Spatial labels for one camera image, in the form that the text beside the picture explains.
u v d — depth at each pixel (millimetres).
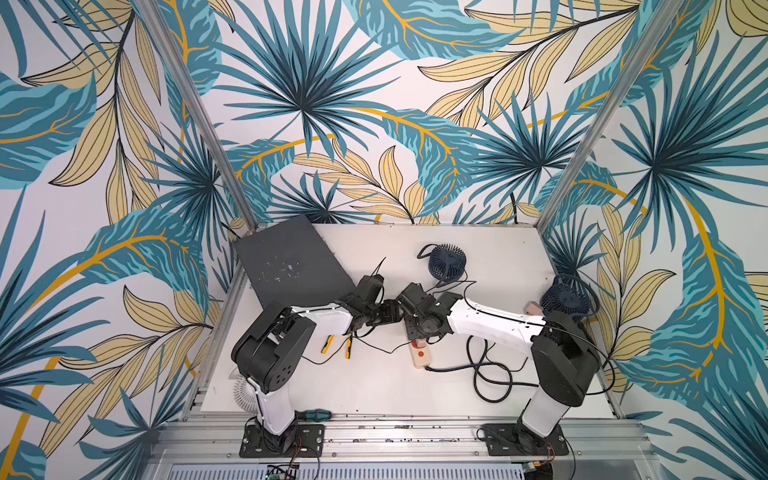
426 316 636
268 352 485
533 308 963
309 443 718
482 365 841
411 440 748
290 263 1027
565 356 457
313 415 753
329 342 886
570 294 986
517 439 657
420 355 856
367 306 767
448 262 973
